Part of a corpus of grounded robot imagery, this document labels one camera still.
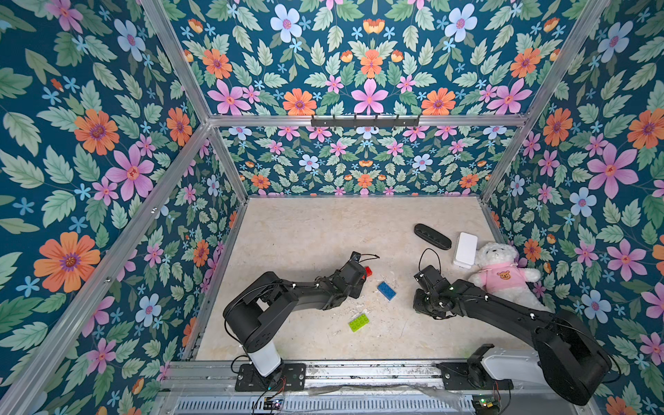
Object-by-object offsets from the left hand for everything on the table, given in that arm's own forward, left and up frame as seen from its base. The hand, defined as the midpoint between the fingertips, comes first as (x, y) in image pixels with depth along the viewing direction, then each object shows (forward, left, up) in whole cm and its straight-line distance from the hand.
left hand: (357, 277), depth 93 cm
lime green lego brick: (-16, +1, -1) cm, 16 cm away
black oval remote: (+14, -32, +2) cm, 35 cm away
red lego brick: (+2, -5, 0) cm, 5 cm away
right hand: (-12, -19, 0) cm, 23 cm away
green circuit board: (-40, -33, -3) cm, 52 cm away
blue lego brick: (-7, -10, +1) cm, 12 cm away
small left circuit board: (-36, +27, -2) cm, 45 cm away
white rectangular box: (+8, -44, +1) cm, 45 cm away
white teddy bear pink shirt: (-6, -49, +7) cm, 49 cm away
